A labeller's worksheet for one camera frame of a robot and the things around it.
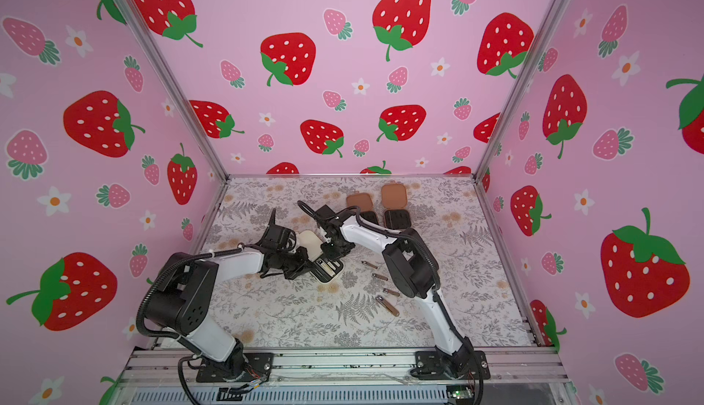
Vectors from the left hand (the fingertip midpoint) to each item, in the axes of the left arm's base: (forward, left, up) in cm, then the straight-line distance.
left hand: (319, 266), depth 93 cm
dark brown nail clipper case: (+30, -28, 0) cm, 41 cm away
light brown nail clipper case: (+30, -15, -2) cm, 34 cm away
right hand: (+2, -3, 0) cm, 4 cm away
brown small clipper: (-3, -21, -1) cm, 21 cm away
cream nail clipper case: (-1, -2, -1) cm, 3 cm away
